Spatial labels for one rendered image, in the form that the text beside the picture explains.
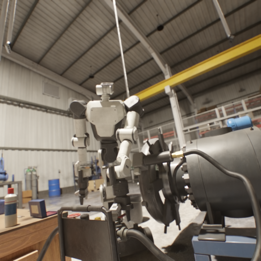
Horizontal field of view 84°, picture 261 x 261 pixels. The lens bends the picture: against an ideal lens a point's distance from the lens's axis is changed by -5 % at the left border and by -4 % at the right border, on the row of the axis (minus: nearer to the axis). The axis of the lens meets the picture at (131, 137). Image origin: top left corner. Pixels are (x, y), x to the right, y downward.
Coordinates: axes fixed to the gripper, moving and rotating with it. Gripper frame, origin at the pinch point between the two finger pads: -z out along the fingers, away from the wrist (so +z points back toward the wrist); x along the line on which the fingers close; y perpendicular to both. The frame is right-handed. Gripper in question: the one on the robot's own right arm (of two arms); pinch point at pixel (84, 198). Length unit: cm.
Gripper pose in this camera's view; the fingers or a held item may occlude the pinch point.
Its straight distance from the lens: 144.2
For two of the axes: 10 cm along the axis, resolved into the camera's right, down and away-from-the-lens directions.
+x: -0.5, 0.6, -10.0
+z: -0.1, -10.0, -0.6
